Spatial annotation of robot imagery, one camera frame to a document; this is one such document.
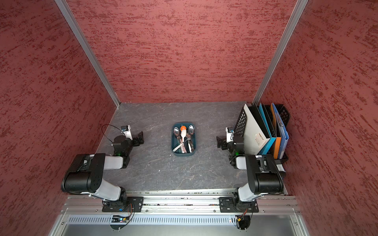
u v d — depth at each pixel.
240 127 0.88
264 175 0.46
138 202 0.74
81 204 0.76
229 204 0.74
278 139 0.69
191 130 1.00
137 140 0.85
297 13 0.73
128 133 0.83
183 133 0.97
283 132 0.70
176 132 1.00
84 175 0.45
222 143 0.84
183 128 1.00
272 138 0.66
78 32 0.79
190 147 0.93
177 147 0.92
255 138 0.74
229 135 0.82
